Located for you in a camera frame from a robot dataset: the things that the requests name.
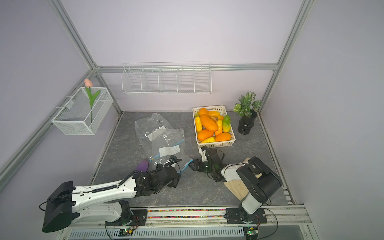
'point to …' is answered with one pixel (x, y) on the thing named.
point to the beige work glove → (239, 187)
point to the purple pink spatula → (143, 166)
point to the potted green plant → (247, 109)
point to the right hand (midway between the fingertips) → (191, 163)
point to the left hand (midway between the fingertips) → (172, 172)
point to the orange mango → (222, 136)
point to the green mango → (226, 123)
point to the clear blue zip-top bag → (167, 142)
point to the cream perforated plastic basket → (205, 139)
